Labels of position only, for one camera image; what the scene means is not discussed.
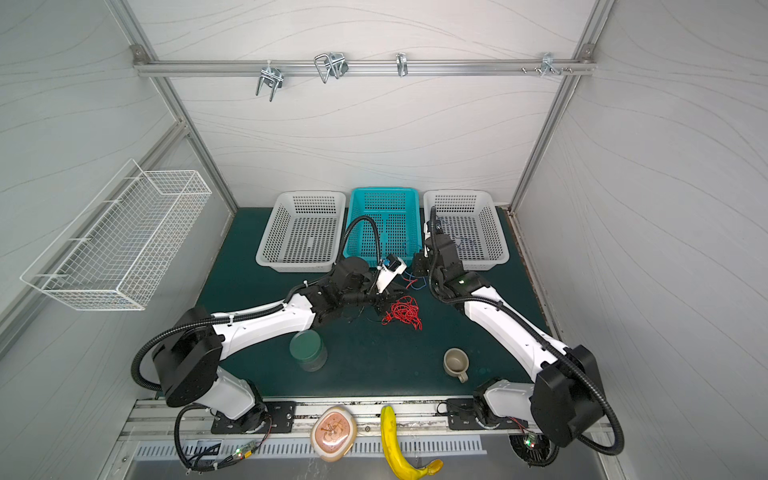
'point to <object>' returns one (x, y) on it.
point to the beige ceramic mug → (456, 362)
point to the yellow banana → (395, 453)
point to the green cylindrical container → (308, 349)
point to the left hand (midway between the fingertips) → (411, 287)
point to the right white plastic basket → (471, 218)
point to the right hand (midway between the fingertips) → (427, 243)
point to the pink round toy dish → (333, 432)
